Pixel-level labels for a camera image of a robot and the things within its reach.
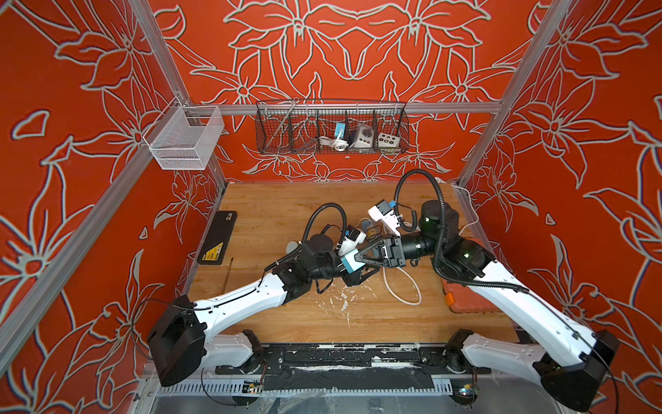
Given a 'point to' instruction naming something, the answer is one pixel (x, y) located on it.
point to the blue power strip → (365, 224)
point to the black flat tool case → (219, 237)
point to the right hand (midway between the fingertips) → (357, 264)
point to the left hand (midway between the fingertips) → (375, 263)
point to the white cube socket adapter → (388, 142)
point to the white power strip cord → (466, 229)
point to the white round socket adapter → (365, 136)
